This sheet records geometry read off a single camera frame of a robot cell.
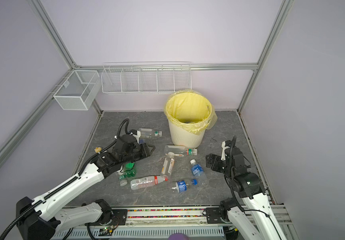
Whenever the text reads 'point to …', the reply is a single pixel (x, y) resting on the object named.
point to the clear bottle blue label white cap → (198, 173)
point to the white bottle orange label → (168, 164)
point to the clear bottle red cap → (147, 181)
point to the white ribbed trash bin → (183, 138)
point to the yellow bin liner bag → (190, 111)
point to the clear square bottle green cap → (180, 149)
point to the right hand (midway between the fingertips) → (214, 159)
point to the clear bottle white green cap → (122, 178)
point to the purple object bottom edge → (178, 236)
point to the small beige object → (98, 149)
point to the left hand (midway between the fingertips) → (153, 150)
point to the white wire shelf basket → (141, 77)
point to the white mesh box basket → (79, 91)
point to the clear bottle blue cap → (181, 186)
